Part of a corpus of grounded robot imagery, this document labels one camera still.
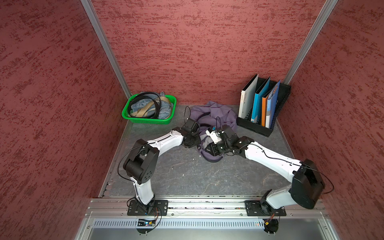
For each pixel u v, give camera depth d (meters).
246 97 0.94
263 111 0.92
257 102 0.91
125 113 1.06
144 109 1.06
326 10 0.72
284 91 1.03
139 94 1.11
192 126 0.74
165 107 1.09
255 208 0.74
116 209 0.76
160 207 0.74
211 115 1.10
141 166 0.47
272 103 0.87
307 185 0.42
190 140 0.76
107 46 0.85
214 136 0.72
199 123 1.06
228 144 0.63
